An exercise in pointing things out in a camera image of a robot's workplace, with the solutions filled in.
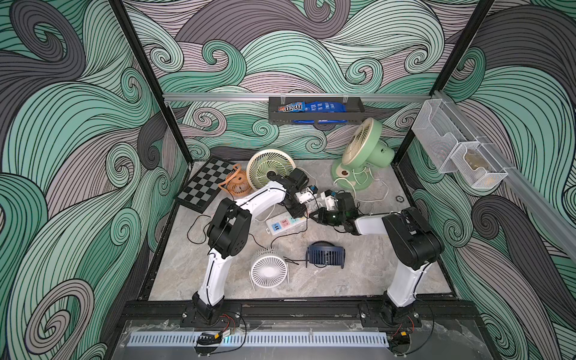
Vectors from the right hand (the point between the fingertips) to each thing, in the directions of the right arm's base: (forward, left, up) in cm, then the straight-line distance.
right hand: (311, 215), depth 96 cm
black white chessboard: (+14, +51, +2) cm, 53 cm away
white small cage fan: (-25, +17, +8) cm, 31 cm away
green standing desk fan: (+14, -20, +23) cm, 34 cm away
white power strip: (-4, +13, +1) cm, 14 cm away
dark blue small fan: (-19, -3, +3) cm, 19 cm away
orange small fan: (+16, +34, +4) cm, 38 cm away
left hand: (+1, +5, +5) cm, 7 cm away
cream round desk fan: (+18, +20, +16) cm, 31 cm away
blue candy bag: (+33, 0, +33) cm, 46 cm away
